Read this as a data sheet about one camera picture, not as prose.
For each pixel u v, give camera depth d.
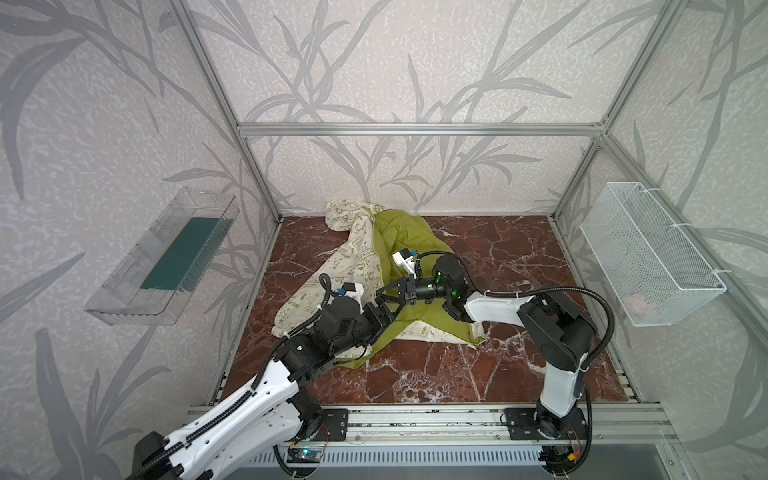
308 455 0.71
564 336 0.49
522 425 0.74
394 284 0.75
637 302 0.72
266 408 0.48
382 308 0.64
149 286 0.62
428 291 0.74
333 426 0.74
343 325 0.53
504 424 0.75
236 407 0.44
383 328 0.62
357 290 0.69
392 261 0.80
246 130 0.94
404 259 0.77
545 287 1.02
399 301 0.69
